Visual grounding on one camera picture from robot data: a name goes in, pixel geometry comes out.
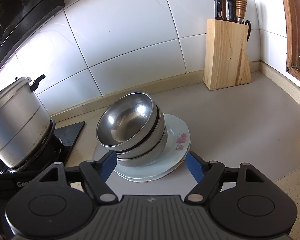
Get floral white plate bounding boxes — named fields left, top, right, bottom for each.
left=114, top=154, right=186, bottom=183
left=114, top=113, right=191, bottom=178

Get dark handled knife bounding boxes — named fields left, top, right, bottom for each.
left=221, top=0, right=236, bottom=22

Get black gas stove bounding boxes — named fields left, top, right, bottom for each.
left=0, top=120, right=85, bottom=174

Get wooden handled knife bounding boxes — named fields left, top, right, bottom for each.
left=236, top=0, right=247, bottom=24

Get steel bowl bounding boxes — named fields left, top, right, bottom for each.
left=96, top=92, right=158, bottom=151
left=116, top=104, right=166, bottom=156
left=117, top=125, right=167, bottom=167

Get large aluminium pot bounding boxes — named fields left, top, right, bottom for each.
left=0, top=75, right=51, bottom=168

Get black range hood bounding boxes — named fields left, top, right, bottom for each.
left=0, top=0, right=65, bottom=69

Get black handled knife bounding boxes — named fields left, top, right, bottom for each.
left=214, top=0, right=223, bottom=20

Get wooden knife block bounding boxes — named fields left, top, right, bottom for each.
left=203, top=19, right=251, bottom=90

